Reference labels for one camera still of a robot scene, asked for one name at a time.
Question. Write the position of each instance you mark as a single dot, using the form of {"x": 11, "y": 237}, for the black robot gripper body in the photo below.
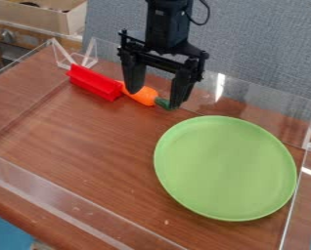
{"x": 157, "y": 57}

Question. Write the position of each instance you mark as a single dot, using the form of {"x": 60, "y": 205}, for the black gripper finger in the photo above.
{"x": 135, "y": 71}
{"x": 182, "y": 87}

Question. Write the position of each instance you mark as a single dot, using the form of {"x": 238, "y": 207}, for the orange toy carrot green top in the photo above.
{"x": 147, "y": 96}

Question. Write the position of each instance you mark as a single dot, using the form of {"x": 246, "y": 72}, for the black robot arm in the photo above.
{"x": 168, "y": 22}

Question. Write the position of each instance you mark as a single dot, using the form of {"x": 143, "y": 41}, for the red plastic block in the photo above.
{"x": 96, "y": 82}

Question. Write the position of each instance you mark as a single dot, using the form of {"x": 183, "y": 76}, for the cardboard box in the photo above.
{"x": 56, "y": 15}

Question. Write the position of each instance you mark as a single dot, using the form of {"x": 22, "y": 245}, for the green round plate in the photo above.
{"x": 226, "y": 168}

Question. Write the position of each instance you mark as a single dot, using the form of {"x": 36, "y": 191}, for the wooden shelf with metal knob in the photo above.
{"x": 29, "y": 37}

